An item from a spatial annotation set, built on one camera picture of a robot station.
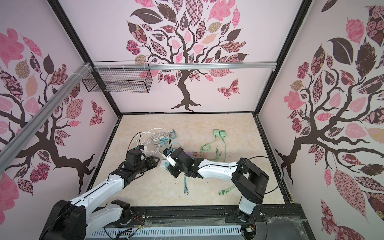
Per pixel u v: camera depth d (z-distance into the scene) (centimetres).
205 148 99
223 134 105
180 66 95
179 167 70
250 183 45
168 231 70
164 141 100
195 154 95
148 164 76
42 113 61
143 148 80
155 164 81
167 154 72
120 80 122
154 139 103
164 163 90
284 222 73
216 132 105
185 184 85
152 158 78
